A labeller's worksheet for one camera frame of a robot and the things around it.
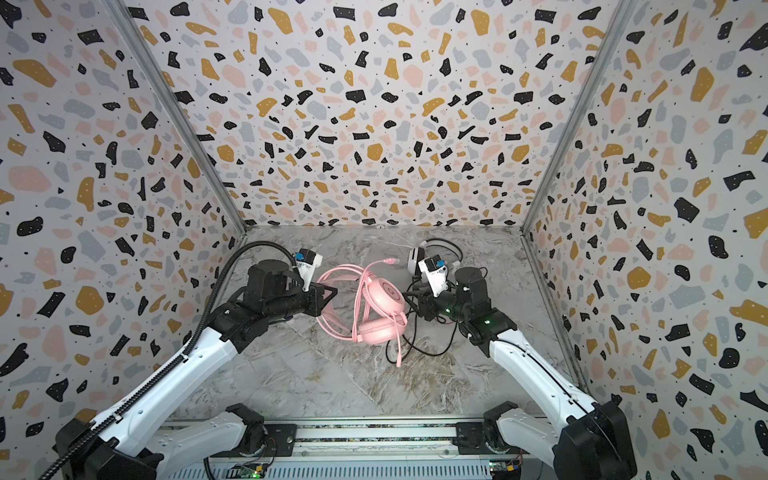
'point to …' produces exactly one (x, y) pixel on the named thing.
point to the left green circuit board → (247, 471)
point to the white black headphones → (415, 254)
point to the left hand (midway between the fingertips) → (335, 285)
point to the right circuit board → (505, 469)
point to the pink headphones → (379, 315)
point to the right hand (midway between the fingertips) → (406, 288)
